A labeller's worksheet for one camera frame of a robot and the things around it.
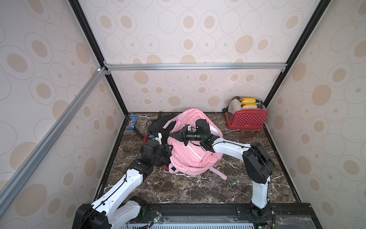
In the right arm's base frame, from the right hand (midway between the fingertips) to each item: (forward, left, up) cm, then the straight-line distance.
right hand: (168, 138), depth 75 cm
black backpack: (+23, +16, -18) cm, 33 cm away
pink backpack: (-5, -13, -15) cm, 20 cm away
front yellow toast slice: (+32, -51, -5) cm, 61 cm away
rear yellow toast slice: (+38, -52, -5) cm, 65 cm away
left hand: (-1, -5, -6) cm, 8 cm away
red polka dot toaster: (+28, -44, -12) cm, 54 cm away
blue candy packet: (+29, +35, -21) cm, 50 cm away
